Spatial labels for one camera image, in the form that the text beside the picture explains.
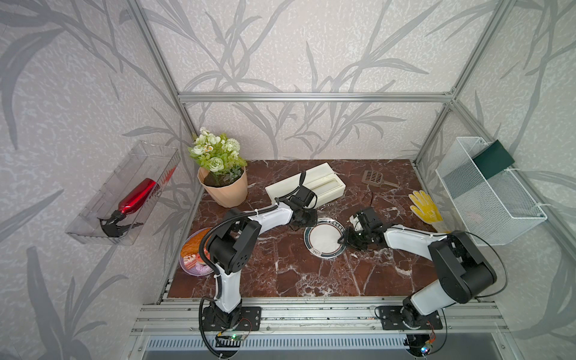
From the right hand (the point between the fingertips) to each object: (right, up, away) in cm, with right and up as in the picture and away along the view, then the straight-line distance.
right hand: (339, 240), depth 91 cm
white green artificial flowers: (-46, +34, -6) cm, 58 cm away
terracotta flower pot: (-46, +18, +3) cm, 50 cm away
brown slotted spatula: (+21, +26, +21) cm, 40 cm away
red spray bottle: (-66, +13, -32) cm, 74 cm away
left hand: (-9, +7, +3) cm, 12 cm away
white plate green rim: (-7, +1, 0) cm, 7 cm away
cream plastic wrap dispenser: (-5, +24, +14) cm, 28 cm away
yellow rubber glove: (+43, +11, +11) cm, 45 cm away
